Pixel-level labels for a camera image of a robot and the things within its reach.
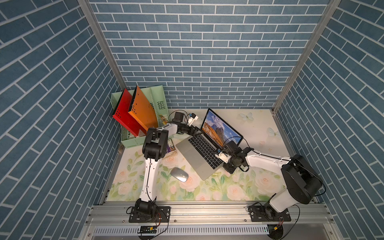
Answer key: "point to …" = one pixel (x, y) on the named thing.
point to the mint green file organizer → (155, 97)
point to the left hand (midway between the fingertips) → (201, 131)
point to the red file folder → (122, 115)
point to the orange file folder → (142, 110)
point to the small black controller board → (148, 229)
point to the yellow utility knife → (164, 120)
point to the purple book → (170, 146)
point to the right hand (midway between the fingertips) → (226, 165)
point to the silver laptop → (199, 151)
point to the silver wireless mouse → (179, 174)
